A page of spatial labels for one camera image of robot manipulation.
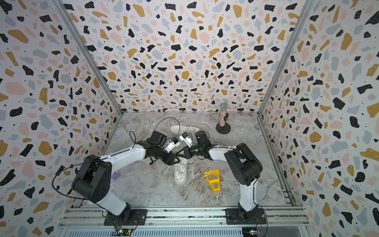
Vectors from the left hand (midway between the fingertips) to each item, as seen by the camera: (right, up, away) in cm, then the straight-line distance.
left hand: (178, 158), depth 87 cm
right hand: (0, +2, -1) cm, 2 cm away
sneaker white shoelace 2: (+13, +22, +30) cm, 39 cm away
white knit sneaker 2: (-5, +17, +21) cm, 27 cm away
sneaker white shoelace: (+2, -7, -2) cm, 7 cm away
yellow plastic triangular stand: (+21, -11, +1) cm, 24 cm away
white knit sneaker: (+3, -13, -3) cm, 14 cm away
